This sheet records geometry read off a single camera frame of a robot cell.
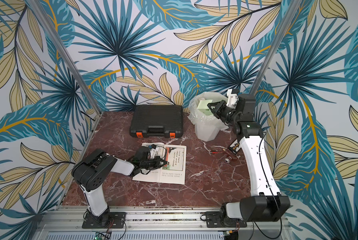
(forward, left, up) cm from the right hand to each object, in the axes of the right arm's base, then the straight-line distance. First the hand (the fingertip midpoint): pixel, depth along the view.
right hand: (208, 103), depth 69 cm
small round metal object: (-10, -16, -38) cm, 42 cm away
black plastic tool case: (+20, +29, -34) cm, 49 cm away
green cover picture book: (-16, +17, -39) cm, 45 cm away
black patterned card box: (+1, -24, -39) cm, 46 cm away
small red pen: (-3, -11, -40) cm, 41 cm away
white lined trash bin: (+6, -4, -24) cm, 26 cm away
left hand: (-11, +22, -40) cm, 47 cm away
